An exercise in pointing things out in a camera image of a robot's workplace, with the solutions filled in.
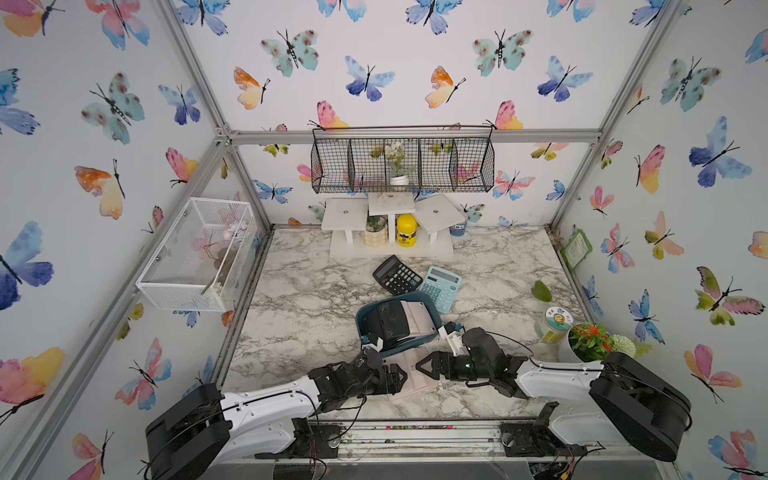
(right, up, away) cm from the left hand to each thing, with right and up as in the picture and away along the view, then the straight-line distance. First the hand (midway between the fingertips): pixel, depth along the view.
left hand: (401, 380), depth 81 cm
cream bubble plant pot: (-8, +42, +29) cm, 52 cm away
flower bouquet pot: (+45, +13, -9) cm, 47 cm away
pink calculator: (+4, 0, 0) cm, 4 cm away
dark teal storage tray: (+4, +20, +17) cm, 27 cm away
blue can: (+22, +43, +35) cm, 60 cm away
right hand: (+6, +3, 0) cm, 7 cm away
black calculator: (-1, +26, +23) cm, 35 cm away
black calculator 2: (-3, +14, +4) cm, 15 cm away
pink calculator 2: (+6, +13, +12) cm, 19 cm away
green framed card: (+65, +35, +30) cm, 79 cm away
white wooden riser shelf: (+10, +51, +29) cm, 59 cm away
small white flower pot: (0, +56, +11) cm, 57 cm away
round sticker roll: (+43, +14, +5) cm, 46 cm away
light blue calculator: (+14, +23, +20) cm, 34 cm away
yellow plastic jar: (+2, +43, +24) cm, 50 cm away
